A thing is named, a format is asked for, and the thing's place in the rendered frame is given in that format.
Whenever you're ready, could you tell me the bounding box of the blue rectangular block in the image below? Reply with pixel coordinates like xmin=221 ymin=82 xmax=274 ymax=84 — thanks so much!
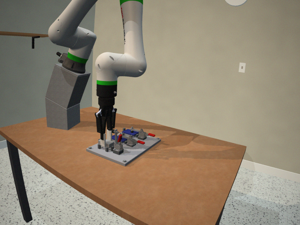
xmin=112 ymin=135 xmax=127 ymax=144

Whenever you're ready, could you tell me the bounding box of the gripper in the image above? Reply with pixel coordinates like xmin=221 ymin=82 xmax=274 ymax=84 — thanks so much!
xmin=95 ymin=97 xmax=117 ymax=147

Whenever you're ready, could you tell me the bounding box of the blue rectangular plate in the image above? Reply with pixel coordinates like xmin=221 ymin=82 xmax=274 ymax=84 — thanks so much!
xmin=122 ymin=129 xmax=139 ymax=138

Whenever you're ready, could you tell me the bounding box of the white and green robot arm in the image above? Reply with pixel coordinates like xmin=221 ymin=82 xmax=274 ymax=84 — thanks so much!
xmin=48 ymin=0 xmax=147 ymax=98

